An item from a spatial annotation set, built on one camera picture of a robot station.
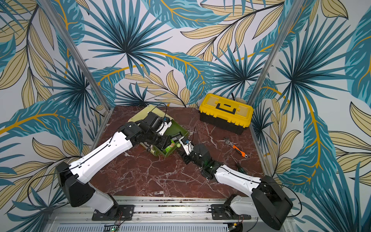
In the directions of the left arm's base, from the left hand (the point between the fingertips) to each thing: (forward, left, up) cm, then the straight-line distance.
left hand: (166, 143), depth 75 cm
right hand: (+3, -8, -6) cm, 10 cm away
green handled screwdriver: (-3, -43, -20) cm, 47 cm away
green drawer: (+11, -5, -6) cm, 13 cm away
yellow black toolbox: (+27, -36, -5) cm, 45 cm away
